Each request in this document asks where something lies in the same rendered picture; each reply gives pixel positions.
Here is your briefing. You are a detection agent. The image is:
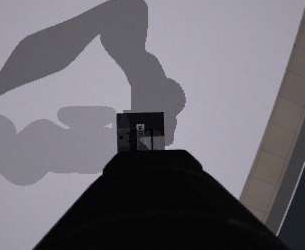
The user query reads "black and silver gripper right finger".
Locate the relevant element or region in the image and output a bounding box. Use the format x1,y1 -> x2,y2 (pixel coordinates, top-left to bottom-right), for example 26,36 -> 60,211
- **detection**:
151,130 -> 165,150

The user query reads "black power strip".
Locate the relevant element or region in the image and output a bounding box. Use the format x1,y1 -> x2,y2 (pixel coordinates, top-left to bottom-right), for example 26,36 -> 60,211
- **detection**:
116,112 -> 164,153

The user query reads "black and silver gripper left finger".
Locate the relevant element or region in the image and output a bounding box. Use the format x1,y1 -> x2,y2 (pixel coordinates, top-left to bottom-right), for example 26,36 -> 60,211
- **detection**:
139,130 -> 152,151

